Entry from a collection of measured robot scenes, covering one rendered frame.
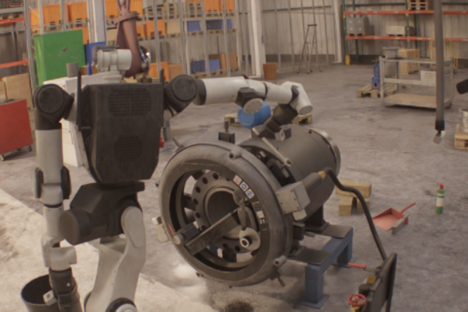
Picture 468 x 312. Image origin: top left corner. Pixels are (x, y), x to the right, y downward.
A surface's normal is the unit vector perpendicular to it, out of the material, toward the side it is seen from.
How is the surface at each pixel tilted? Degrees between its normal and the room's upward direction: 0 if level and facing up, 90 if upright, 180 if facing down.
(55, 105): 86
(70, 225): 82
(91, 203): 37
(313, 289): 90
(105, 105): 86
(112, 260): 58
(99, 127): 101
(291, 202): 90
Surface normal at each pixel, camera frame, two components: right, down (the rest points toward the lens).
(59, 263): 0.51, 0.32
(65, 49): 0.77, 0.11
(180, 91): 0.43, -0.10
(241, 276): -0.55, 0.26
